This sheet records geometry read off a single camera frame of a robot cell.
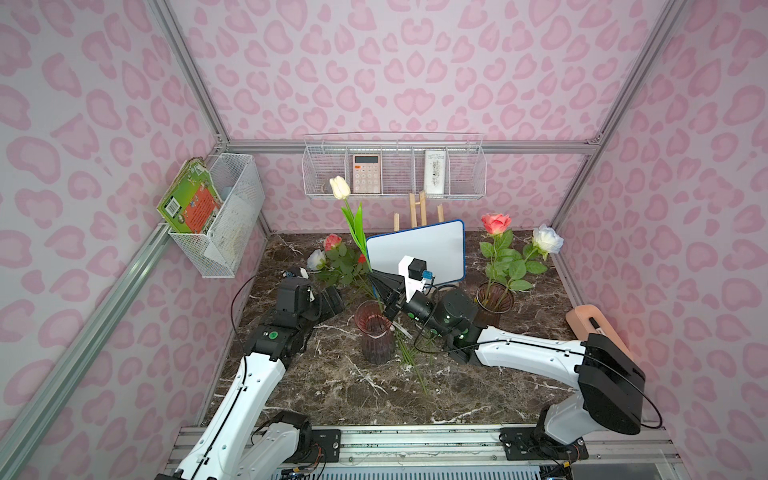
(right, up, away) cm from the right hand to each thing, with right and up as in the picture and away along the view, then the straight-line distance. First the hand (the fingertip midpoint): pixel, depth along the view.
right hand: (368, 278), depth 63 cm
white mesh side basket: (-37, +6, +9) cm, 38 cm away
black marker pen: (+69, -17, +31) cm, 78 cm away
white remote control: (+18, +31, +29) cm, 46 cm away
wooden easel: (+13, +19, +19) cm, 30 cm away
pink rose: (+33, +2, +12) cm, 35 cm away
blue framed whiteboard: (+18, +6, +21) cm, 29 cm away
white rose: (+41, +8, +7) cm, 42 cm away
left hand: (-11, -5, +14) cm, 19 cm away
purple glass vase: (0, -21, +25) cm, 33 cm away
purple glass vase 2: (+32, -7, +17) cm, 37 cm away
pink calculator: (-3, +30, +30) cm, 42 cm away
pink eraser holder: (+61, -14, +27) cm, 68 cm away
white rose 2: (-23, +4, +43) cm, 49 cm away
